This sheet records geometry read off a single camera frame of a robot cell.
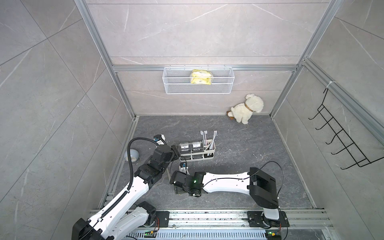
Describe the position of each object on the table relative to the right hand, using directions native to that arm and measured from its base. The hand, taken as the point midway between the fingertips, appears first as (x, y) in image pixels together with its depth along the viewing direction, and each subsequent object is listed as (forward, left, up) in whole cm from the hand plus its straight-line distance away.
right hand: (180, 186), depth 80 cm
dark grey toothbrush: (+26, -14, +9) cm, 31 cm away
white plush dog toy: (+53, -44, +5) cm, 69 cm away
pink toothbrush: (+26, -20, +11) cm, 35 cm away
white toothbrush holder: (+24, -10, -3) cm, 27 cm away
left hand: (+16, +2, +17) cm, 23 cm away
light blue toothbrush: (+26, -15, +14) cm, 33 cm away
